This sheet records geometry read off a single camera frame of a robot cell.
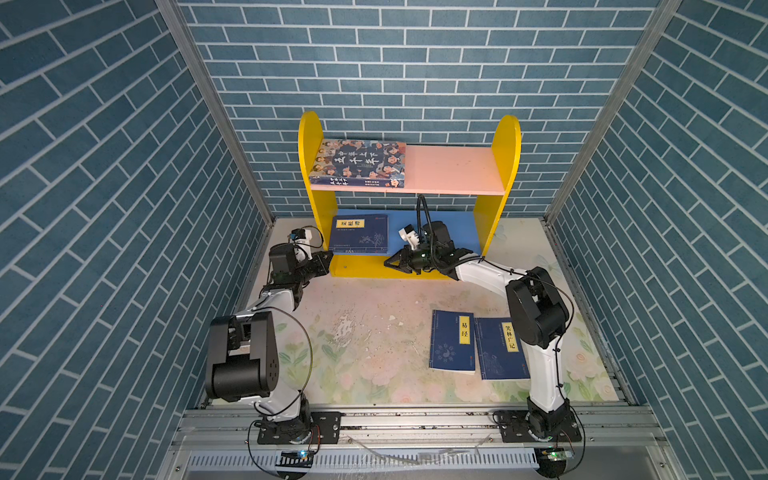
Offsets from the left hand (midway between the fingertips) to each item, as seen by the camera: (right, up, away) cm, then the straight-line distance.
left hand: (332, 252), depth 91 cm
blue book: (+8, +6, +4) cm, 11 cm away
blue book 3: (+50, -29, -5) cm, 58 cm away
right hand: (+16, -2, -2) cm, 16 cm away
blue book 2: (+37, -27, -2) cm, 46 cm away
